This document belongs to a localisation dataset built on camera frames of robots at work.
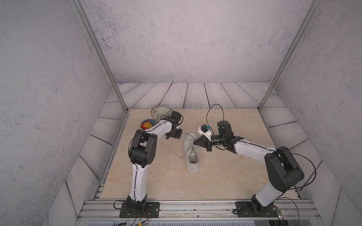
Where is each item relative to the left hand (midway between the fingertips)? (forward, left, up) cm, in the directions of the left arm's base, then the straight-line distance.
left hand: (178, 135), depth 102 cm
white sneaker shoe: (-18, -9, +4) cm, 20 cm away
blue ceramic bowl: (+10, +19, +4) cm, 22 cm away
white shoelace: (-11, -1, -2) cm, 11 cm away
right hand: (-15, -10, +14) cm, 23 cm away
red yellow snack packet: (+8, +24, +2) cm, 25 cm away
